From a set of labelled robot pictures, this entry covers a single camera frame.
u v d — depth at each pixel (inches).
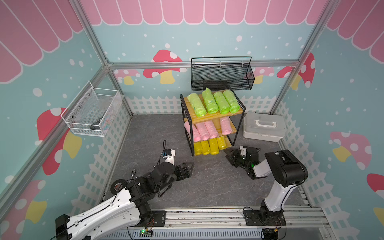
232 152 34.9
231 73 37.3
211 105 28.5
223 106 28.0
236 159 34.2
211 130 32.7
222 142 38.8
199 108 27.9
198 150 37.1
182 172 24.5
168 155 25.6
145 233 28.6
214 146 38.2
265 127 37.9
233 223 29.1
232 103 28.2
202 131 32.8
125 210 18.8
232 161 34.6
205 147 37.4
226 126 33.4
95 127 26.9
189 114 27.9
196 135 31.8
